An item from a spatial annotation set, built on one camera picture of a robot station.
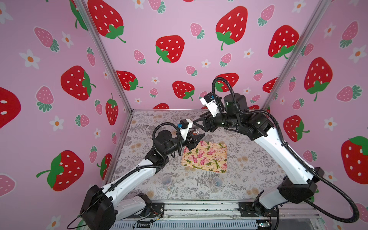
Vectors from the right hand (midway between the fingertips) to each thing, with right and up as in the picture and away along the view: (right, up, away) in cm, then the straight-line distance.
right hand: (195, 121), depth 61 cm
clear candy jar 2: (+14, -36, +21) cm, 44 cm away
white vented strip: (-3, -52, +9) cm, 53 cm away
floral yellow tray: (+10, -23, +33) cm, 41 cm away
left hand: (+3, -5, +6) cm, 8 cm away
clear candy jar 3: (+2, -5, +5) cm, 7 cm away
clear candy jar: (-17, -36, +22) cm, 45 cm away
